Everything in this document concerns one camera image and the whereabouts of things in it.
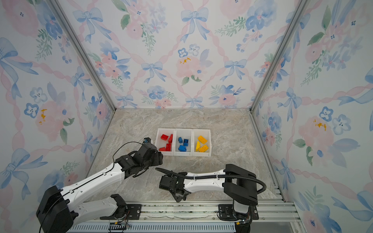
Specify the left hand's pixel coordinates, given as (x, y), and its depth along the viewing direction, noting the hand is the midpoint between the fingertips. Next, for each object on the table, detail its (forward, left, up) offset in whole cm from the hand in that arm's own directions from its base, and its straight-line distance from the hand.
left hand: (159, 156), depth 82 cm
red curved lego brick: (+17, -4, -8) cm, 19 cm away
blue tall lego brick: (+14, -14, -8) cm, 22 cm away
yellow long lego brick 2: (+10, -26, -9) cm, 30 cm away
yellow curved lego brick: (+11, -22, -8) cm, 26 cm away
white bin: (+16, 0, -10) cm, 19 cm away
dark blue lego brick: (+16, -11, -8) cm, 21 cm away
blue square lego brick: (+10, -12, -9) cm, 18 cm away
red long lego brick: (+11, -3, -10) cm, 15 cm away
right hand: (-17, -12, -11) cm, 24 cm away
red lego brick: (+19, +1, -9) cm, 21 cm away
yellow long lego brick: (+17, -26, -9) cm, 32 cm away
